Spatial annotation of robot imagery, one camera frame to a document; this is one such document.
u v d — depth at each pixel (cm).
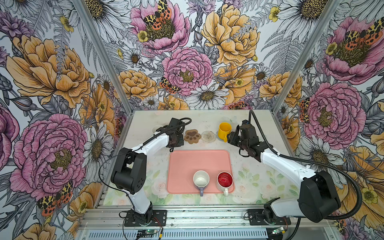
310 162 47
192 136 106
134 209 61
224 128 100
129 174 47
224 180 85
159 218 73
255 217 74
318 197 42
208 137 105
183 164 94
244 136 69
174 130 73
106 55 90
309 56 88
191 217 76
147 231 71
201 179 85
